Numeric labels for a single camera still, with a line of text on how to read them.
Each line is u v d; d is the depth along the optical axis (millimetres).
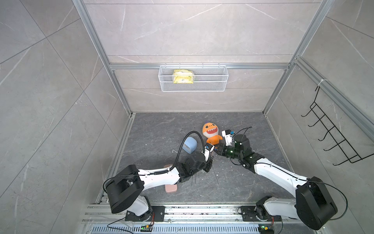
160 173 526
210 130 980
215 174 875
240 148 636
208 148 686
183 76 858
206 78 1005
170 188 798
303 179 449
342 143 624
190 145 903
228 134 757
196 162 606
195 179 851
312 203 406
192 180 624
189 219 730
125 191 428
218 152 744
